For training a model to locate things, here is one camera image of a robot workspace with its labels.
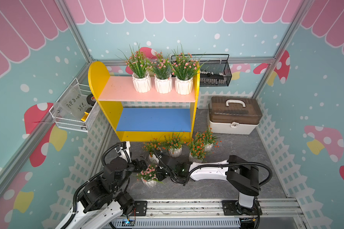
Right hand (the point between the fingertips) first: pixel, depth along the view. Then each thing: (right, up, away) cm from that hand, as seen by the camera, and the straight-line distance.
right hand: (152, 172), depth 80 cm
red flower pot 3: (+25, +11, -1) cm, 27 cm away
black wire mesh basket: (+37, +60, +12) cm, 72 cm away
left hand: (-4, +12, -12) cm, 17 cm away
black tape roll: (-35, +41, 0) cm, 54 cm away
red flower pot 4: (+32, +18, +6) cm, 37 cm away
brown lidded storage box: (+49, +33, +10) cm, 60 cm away
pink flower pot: (-1, +1, -8) cm, 8 cm away
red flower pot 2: (+12, +15, +2) cm, 20 cm away
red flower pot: (0, +15, +3) cm, 16 cm away
